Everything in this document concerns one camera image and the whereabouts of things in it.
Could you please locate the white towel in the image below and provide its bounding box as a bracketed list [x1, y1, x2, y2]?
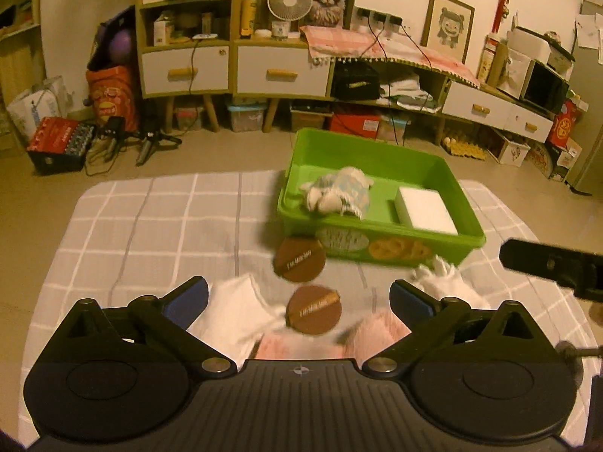
[188, 273, 285, 370]

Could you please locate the white foam sponge block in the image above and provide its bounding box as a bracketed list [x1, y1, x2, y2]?
[395, 187, 458, 236]

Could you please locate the white blue patterned cloth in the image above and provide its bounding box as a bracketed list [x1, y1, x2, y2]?
[300, 166, 374, 219]

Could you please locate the crumpled white cloth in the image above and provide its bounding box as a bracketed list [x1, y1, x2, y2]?
[408, 255, 491, 309]

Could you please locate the pink fluffy sock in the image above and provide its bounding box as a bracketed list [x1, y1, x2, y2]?
[253, 310, 411, 366]

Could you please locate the grey checked tablecloth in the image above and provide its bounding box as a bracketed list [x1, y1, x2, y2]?
[18, 170, 600, 448]

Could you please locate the grey refrigerator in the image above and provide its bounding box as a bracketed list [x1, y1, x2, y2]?
[566, 0, 602, 199]

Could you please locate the egg carton on floor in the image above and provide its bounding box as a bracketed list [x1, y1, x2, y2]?
[442, 137, 487, 160]

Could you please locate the black tripod on floor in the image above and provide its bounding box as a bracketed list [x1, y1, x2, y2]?
[84, 116, 182, 177]

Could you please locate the red storage box under sideboard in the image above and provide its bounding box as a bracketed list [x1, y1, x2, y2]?
[328, 111, 380, 140]

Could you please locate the microwave oven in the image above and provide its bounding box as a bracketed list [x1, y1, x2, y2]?
[497, 48, 569, 115]

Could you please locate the red black box on floor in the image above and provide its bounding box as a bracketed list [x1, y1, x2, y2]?
[27, 118, 96, 176]

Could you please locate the orange snack bag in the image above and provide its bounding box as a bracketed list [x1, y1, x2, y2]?
[86, 66, 139, 132]

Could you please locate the black box on shelf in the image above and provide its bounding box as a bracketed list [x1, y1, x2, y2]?
[331, 61, 380, 101]

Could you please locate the white paper bag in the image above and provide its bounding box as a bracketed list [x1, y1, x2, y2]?
[7, 76, 72, 140]

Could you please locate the wooden sideboard with white drawers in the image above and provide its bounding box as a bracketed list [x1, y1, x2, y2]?
[135, 0, 553, 143]

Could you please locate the purple ball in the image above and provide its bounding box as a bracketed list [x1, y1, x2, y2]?
[108, 30, 135, 66]

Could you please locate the pink table runner cloth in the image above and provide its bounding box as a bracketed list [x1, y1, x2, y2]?
[300, 26, 479, 88]

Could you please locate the framed cartoon girl picture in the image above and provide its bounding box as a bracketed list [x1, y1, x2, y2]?
[421, 0, 475, 63]

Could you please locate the wooden bookshelf left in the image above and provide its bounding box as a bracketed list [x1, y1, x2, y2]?
[1, 0, 46, 150]

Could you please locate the framed cat picture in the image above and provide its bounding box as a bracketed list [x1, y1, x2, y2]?
[301, 0, 355, 30]

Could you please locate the small white desk fan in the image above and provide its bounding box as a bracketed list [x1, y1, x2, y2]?
[267, 0, 313, 39]

